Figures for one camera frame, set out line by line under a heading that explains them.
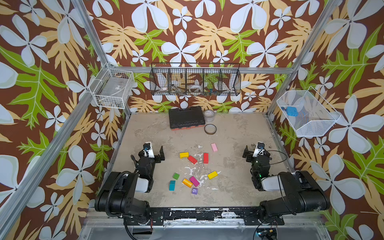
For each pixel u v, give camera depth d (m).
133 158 0.69
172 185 0.84
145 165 0.68
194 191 0.82
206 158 0.96
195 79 0.97
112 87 0.87
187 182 0.84
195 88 0.99
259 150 0.75
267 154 0.82
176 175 0.89
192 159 0.95
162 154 0.86
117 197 0.43
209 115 1.19
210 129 1.11
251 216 0.73
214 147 0.99
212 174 0.89
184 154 0.96
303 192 0.45
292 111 0.86
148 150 0.75
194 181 0.86
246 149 0.84
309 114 0.82
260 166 0.68
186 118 1.12
